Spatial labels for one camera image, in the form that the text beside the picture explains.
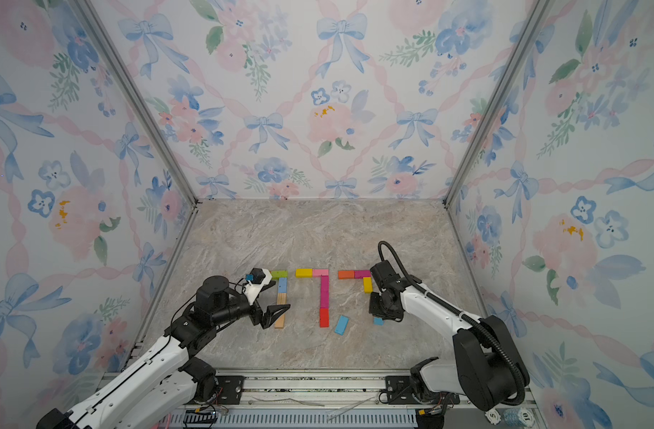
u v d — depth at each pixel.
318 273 0.97
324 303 0.90
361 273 0.98
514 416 0.67
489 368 0.42
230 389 0.74
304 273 0.98
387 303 0.73
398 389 0.75
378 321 0.84
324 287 0.95
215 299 0.60
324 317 0.87
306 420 0.70
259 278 0.65
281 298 0.90
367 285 0.94
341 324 0.86
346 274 0.99
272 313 0.66
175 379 0.59
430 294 0.55
